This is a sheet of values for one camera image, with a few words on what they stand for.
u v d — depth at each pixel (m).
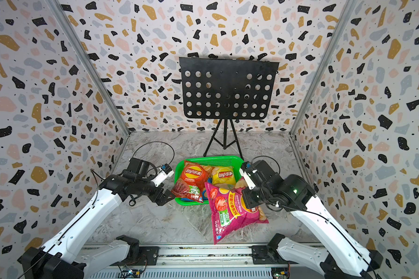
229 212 0.61
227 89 0.76
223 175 0.92
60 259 0.38
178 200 0.80
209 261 0.73
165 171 0.68
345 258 0.37
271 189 0.45
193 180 0.80
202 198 0.79
